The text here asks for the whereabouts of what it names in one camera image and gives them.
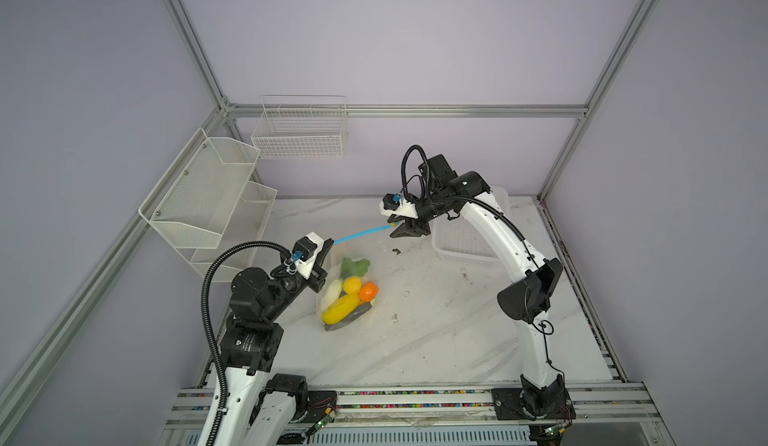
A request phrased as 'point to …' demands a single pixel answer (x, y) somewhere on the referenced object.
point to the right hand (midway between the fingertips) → (389, 221)
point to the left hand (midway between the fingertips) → (327, 241)
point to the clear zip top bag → (341, 268)
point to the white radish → (331, 293)
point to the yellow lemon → (352, 284)
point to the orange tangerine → (368, 291)
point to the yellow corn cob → (340, 309)
